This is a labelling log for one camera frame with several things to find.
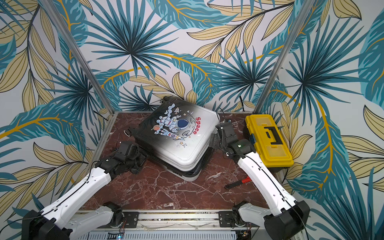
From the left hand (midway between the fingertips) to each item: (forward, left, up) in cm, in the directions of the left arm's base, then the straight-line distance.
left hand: (148, 160), depth 80 cm
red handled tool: (-5, -56, -13) cm, 57 cm away
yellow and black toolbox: (+18, -64, +4) cm, 67 cm away
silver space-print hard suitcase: (+10, -15, +9) cm, 20 cm away
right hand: (+8, -37, +10) cm, 39 cm away
